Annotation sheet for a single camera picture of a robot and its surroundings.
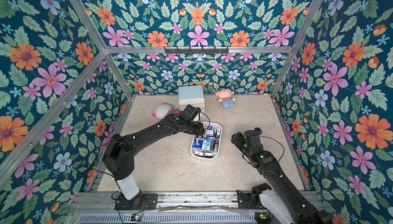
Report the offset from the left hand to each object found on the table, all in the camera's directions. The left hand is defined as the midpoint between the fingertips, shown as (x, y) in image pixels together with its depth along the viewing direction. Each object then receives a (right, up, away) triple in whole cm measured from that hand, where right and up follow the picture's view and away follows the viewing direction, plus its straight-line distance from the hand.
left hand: (205, 129), depth 85 cm
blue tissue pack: (-4, -9, +4) cm, 10 cm away
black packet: (+8, -3, +7) cm, 11 cm away
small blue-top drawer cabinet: (-8, +20, +14) cm, 26 cm away
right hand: (+17, -4, -2) cm, 18 cm away
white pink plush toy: (-28, +11, +19) cm, 36 cm away
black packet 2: (+6, -11, +3) cm, 13 cm away
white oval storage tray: (+6, -14, -1) cm, 15 cm away
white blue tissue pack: (+3, -3, +8) cm, 9 cm away
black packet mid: (+2, -14, -2) cm, 14 cm away
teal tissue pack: (+1, -9, +2) cm, 9 cm away
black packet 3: (-3, -13, -1) cm, 14 cm away
